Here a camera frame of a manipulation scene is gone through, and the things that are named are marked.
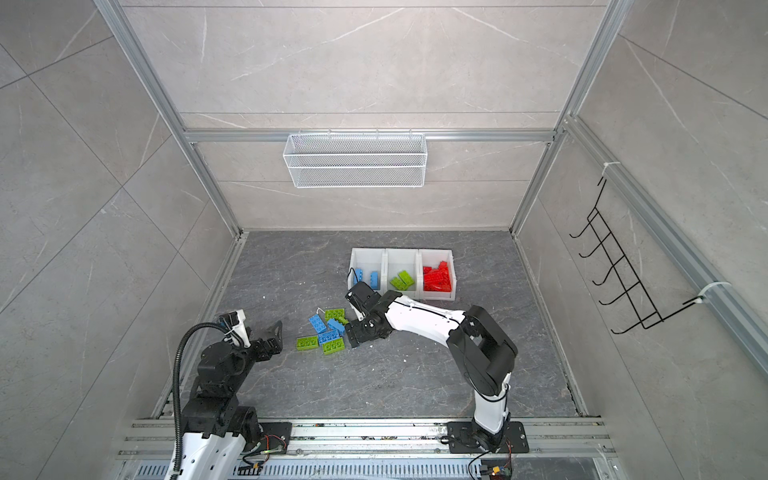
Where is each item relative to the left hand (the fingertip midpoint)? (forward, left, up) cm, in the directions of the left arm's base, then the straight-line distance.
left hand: (263, 320), depth 78 cm
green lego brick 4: (-1, -9, -13) cm, 16 cm away
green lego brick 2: (+20, -38, -14) cm, 46 cm away
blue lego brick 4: (+4, -18, -13) cm, 23 cm away
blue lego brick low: (+21, -29, -13) cm, 39 cm away
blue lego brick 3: (+1, -14, -14) cm, 20 cm away
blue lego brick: (+6, -11, -14) cm, 18 cm away
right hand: (0, -25, -11) cm, 28 cm away
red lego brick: (+18, -48, -8) cm, 52 cm away
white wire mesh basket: (+52, -24, +15) cm, 60 cm away
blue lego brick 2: (+23, -24, -13) cm, 35 cm away
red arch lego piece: (+18, -51, -9) cm, 55 cm away
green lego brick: (+22, -41, -13) cm, 48 cm away
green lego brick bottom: (-2, -17, -14) cm, 22 cm away
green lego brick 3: (+9, -18, -14) cm, 24 cm away
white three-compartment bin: (+20, -44, -7) cm, 49 cm away
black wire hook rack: (+1, -89, +17) cm, 90 cm away
